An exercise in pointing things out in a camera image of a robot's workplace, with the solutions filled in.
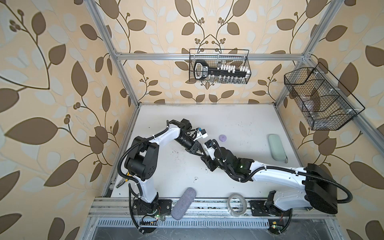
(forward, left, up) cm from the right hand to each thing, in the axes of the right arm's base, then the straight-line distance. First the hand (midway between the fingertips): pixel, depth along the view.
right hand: (205, 156), depth 79 cm
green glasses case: (+6, -46, -10) cm, 47 cm away
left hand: (0, 0, +1) cm, 1 cm away
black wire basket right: (+16, -60, +22) cm, 66 cm away
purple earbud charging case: (+18, -13, -11) cm, 25 cm away
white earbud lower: (-8, +5, -12) cm, 15 cm away
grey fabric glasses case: (-21, +12, -8) cm, 25 cm away
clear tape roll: (-25, -12, -9) cm, 30 cm away
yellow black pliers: (-9, +46, -11) cm, 48 cm away
